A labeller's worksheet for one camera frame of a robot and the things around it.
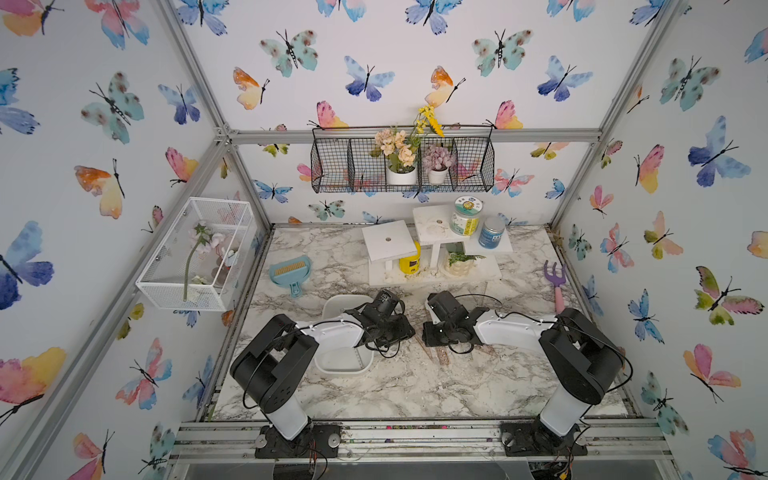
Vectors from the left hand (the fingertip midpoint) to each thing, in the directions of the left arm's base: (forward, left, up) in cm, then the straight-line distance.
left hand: (416, 332), depth 89 cm
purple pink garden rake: (+20, -51, -4) cm, 54 cm away
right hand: (0, -3, -2) cm, 4 cm away
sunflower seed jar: (+21, -14, +26) cm, 36 cm away
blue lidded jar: (+22, -23, +19) cm, 37 cm away
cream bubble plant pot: (+21, -16, +5) cm, 27 cm away
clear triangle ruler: (+15, -22, -4) cm, 27 cm away
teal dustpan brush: (+24, +42, -2) cm, 48 cm away
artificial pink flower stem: (+13, +53, +27) cm, 61 cm away
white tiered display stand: (+26, -6, +5) cm, 27 cm away
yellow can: (+22, 0, +4) cm, 22 cm away
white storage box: (-13, +18, +27) cm, 35 cm away
